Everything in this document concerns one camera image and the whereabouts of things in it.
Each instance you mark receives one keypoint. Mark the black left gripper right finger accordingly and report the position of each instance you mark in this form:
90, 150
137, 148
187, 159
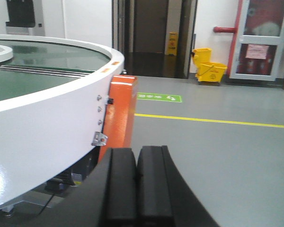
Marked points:
156, 189

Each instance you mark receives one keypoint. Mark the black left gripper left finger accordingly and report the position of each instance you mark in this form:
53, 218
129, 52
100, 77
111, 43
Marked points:
120, 189

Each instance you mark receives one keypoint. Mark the round white green-belt conveyor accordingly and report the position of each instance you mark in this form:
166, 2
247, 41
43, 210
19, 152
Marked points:
49, 118

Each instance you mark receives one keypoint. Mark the orange control box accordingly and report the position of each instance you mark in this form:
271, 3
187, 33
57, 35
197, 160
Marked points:
119, 113

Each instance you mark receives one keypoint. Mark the yellow mop bucket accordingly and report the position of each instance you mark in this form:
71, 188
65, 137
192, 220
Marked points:
210, 71

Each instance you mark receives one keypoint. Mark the yellow wet floor sign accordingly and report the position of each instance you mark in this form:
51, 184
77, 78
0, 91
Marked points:
172, 43

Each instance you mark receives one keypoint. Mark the dark double door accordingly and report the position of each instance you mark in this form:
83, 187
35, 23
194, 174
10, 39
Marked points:
151, 35

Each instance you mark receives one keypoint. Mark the white-framed glass fire cabinet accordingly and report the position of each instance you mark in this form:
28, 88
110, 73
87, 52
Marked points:
260, 39

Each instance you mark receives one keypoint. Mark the black and grey water dispenser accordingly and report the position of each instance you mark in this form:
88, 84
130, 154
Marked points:
21, 11

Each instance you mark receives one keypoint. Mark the red wall pipe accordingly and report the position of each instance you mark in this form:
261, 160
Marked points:
224, 29

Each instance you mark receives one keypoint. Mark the small wall switch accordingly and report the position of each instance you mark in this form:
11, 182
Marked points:
40, 24

